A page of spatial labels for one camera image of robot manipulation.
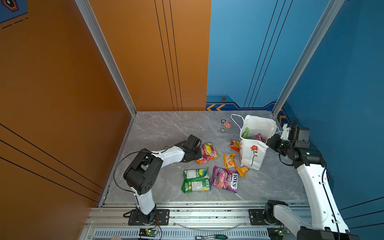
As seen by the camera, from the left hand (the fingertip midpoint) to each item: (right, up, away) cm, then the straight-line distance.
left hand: (200, 153), depth 94 cm
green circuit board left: (-26, -34, -23) cm, 49 cm away
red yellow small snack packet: (+23, +5, +2) cm, 23 cm away
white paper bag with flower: (+35, +14, -3) cm, 37 cm away
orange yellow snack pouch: (+18, -5, -4) cm, 19 cm away
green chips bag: (+27, +12, -4) cm, 30 cm away
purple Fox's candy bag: (+13, -12, -12) cm, 21 cm away
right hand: (+33, +11, -19) cm, 40 cm away
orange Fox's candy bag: (+5, 0, -2) cm, 5 cm away
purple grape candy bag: (+35, +11, -5) cm, 37 cm away
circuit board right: (+36, -33, -24) cm, 55 cm away
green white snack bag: (-3, -13, -11) cm, 17 cm away
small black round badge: (+17, +14, +15) cm, 26 cm away
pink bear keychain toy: (+21, +19, +15) cm, 31 cm away
